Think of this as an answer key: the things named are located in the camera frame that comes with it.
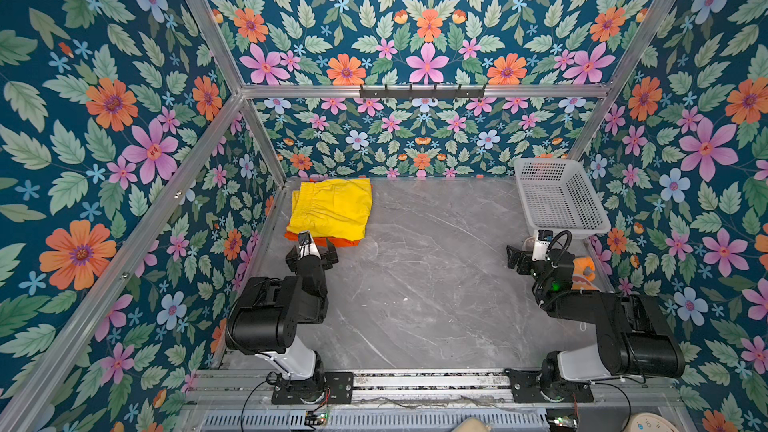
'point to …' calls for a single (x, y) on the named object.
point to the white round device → (648, 422)
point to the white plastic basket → (555, 194)
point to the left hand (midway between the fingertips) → (312, 235)
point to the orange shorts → (323, 242)
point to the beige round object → (472, 424)
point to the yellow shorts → (332, 208)
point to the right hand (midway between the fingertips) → (524, 245)
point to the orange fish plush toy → (584, 274)
